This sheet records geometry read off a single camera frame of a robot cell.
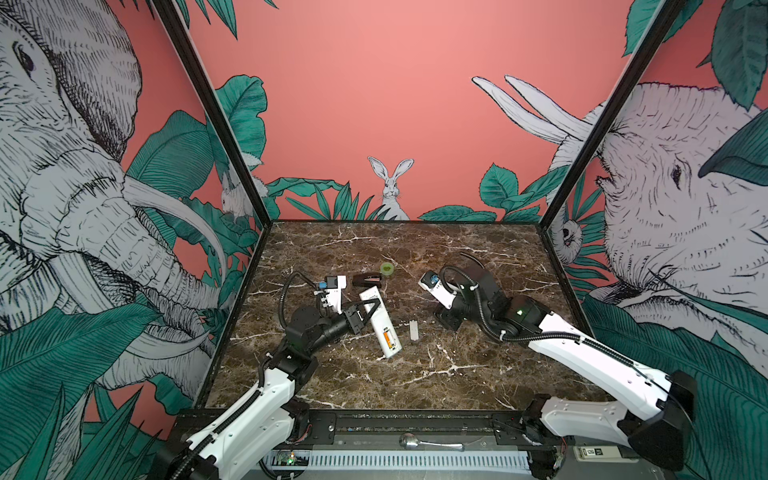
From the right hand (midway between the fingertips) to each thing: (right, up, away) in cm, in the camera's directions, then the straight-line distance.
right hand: (429, 297), depth 73 cm
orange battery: (-10, -11, +1) cm, 15 cm away
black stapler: (-18, +1, +28) cm, 34 cm away
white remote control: (-12, -7, 0) cm, 14 cm away
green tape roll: (-11, +5, +33) cm, 36 cm away
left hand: (-13, -1, -2) cm, 13 cm away
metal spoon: (-5, -36, 0) cm, 36 cm away
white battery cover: (-2, -14, +17) cm, 22 cm away
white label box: (+40, -36, -5) cm, 54 cm away
